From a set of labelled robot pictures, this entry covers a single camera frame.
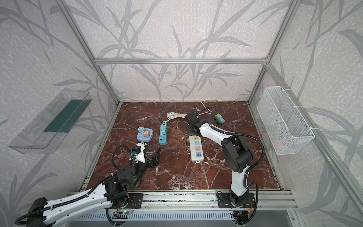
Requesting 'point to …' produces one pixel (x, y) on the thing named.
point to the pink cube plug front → (145, 134)
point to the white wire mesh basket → (287, 129)
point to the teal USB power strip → (162, 138)
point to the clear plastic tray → (45, 133)
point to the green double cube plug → (220, 120)
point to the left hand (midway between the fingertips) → (157, 144)
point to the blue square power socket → (140, 136)
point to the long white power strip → (196, 149)
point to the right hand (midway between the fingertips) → (194, 126)
